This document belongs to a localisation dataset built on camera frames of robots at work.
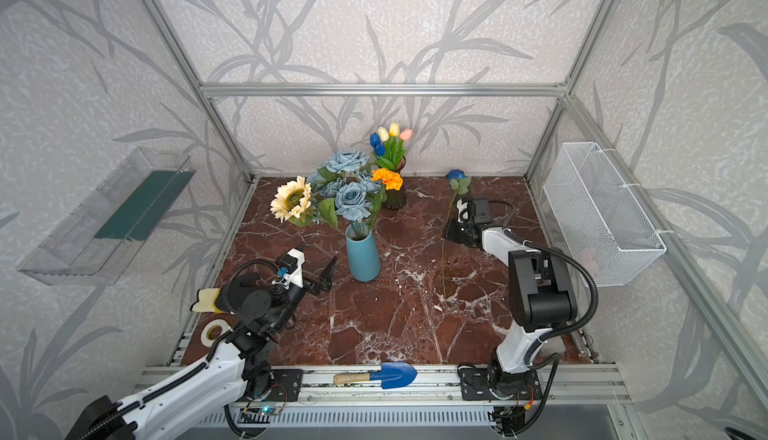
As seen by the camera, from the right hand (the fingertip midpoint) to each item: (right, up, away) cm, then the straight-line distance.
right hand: (442, 226), depth 97 cm
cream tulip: (-19, +29, -5) cm, 35 cm away
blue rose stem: (+7, +15, +8) cm, 18 cm away
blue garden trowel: (-16, -36, -21) cm, 45 cm away
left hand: (-34, -5, -22) cm, 40 cm away
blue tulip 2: (-20, +24, -7) cm, 32 cm away
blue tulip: (-22, +27, -5) cm, 35 cm away
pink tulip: (-12, +29, -4) cm, 32 cm away
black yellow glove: (-72, -22, -8) cm, 76 cm away
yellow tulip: (-16, +30, -5) cm, 35 cm away
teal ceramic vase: (-24, -7, -14) cm, 29 cm away
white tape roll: (-66, -28, -13) cm, 73 cm away
